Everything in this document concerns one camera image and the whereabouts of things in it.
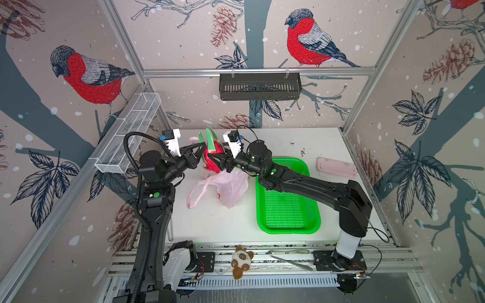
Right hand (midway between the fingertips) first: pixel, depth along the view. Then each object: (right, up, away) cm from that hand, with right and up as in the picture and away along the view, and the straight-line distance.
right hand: (211, 153), depth 69 cm
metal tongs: (+34, -45, +4) cm, 57 cm away
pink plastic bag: (+7, -14, +5) cm, 17 cm away
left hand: (-1, +3, -5) cm, 6 cm away
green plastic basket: (+31, -29, +18) cm, 46 cm away
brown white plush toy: (+11, -42, +3) cm, 44 cm away
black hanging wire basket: (+21, +36, +35) cm, 54 cm away
